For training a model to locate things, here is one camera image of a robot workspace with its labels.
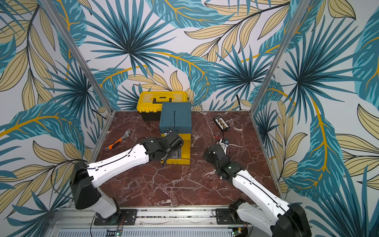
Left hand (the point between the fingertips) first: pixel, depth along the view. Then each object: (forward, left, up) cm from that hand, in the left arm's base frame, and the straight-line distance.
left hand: (173, 153), depth 79 cm
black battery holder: (+33, -32, -14) cm, 48 cm away
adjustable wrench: (+22, +36, -15) cm, 45 cm away
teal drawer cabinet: (+22, 0, +5) cm, 23 cm away
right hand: (+2, -22, -3) cm, 22 cm away
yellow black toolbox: (+37, +19, +1) cm, 41 cm away
